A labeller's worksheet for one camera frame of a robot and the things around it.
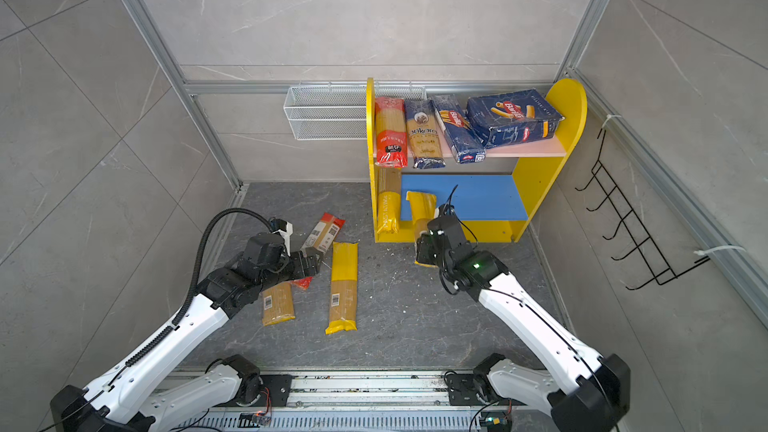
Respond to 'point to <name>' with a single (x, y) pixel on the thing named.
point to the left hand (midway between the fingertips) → (309, 250)
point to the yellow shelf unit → (495, 198)
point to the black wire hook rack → (632, 222)
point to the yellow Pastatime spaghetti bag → (388, 200)
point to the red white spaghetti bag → (320, 239)
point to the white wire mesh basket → (337, 112)
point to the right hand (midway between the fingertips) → (423, 239)
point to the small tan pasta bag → (278, 305)
